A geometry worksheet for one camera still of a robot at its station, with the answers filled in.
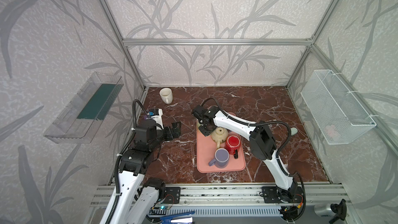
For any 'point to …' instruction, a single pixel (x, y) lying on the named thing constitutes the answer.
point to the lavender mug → (221, 158)
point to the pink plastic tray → (205, 148)
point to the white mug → (166, 94)
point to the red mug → (233, 143)
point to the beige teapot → (219, 135)
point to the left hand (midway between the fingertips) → (176, 120)
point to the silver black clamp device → (338, 211)
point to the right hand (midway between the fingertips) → (207, 125)
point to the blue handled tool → (177, 219)
